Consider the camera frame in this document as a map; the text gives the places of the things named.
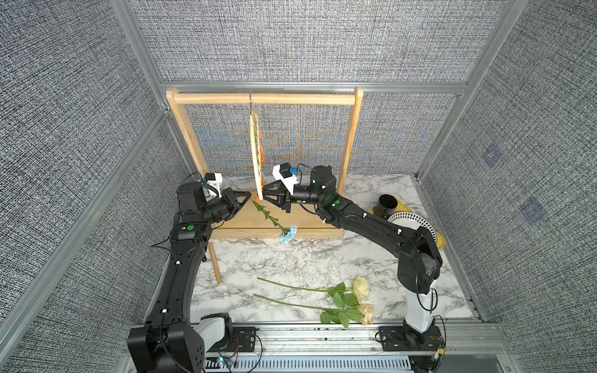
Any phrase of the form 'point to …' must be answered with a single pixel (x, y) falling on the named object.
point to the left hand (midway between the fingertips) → (255, 191)
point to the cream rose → (343, 297)
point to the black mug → (385, 206)
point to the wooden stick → (214, 263)
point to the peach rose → (361, 313)
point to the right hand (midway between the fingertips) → (259, 184)
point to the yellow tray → (402, 208)
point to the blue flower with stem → (288, 234)
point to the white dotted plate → (413, 221)
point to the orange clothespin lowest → (258, 200)
